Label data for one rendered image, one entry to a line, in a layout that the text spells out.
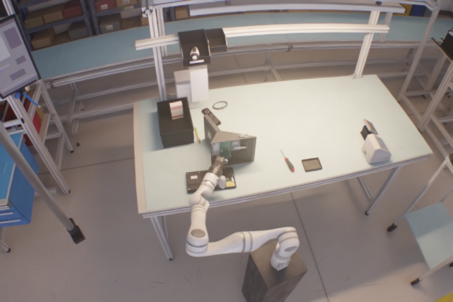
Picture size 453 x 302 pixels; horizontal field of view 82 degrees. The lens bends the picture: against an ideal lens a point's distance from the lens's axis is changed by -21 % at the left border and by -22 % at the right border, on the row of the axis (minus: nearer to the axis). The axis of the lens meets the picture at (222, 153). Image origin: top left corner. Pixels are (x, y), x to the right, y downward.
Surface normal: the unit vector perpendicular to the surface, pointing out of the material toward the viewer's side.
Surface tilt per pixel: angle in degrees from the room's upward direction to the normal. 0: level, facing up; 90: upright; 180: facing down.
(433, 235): 0
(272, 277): 0
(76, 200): 0
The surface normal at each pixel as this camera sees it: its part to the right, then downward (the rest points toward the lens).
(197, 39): 0.21, 0.79
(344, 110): 0.00, -0.63
